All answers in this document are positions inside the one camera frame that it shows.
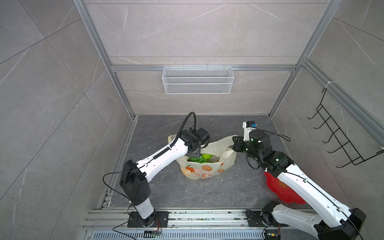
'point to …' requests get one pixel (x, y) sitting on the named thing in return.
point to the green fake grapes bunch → (197, 159)
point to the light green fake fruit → (207, 156)
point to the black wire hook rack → (346, 145)
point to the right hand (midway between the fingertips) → (232, 136)
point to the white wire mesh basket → (197, 81)
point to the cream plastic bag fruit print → (224, 158)
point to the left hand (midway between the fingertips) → (190, 148)
